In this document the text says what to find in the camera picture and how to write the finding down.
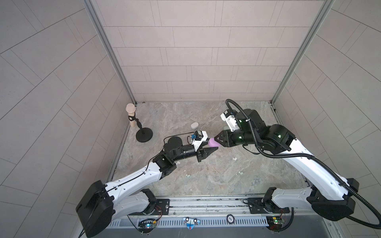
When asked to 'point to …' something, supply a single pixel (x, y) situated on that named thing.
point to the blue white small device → (190, 222)
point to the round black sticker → (230, 219)
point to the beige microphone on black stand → (143, 135)
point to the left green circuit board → (145, 225)
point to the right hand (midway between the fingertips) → (215, 140)
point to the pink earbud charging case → (213, 143)
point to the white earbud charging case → (194, 125)
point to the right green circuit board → (275, 223)
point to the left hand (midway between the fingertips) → (216, 145)
